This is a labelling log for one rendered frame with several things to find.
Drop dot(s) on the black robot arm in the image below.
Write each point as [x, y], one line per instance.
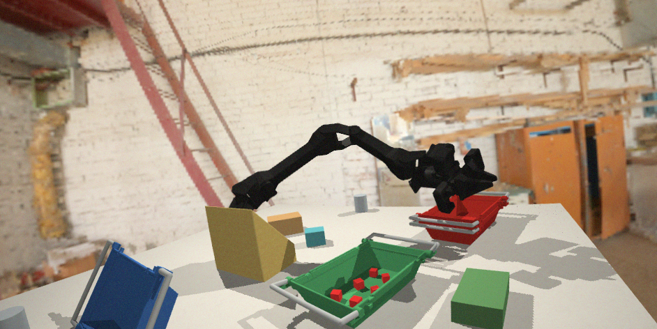
[260, 186]

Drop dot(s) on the small teal block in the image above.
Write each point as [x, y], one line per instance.
[315, 236]

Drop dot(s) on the green plastic tray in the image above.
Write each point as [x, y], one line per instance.
[401, 263]

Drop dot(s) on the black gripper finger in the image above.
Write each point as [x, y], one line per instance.
[466, 187]
[476, 172]

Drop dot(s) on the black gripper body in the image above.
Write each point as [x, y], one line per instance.
[445, 189]

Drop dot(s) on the green cube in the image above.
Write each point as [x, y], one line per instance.
[480, 299]

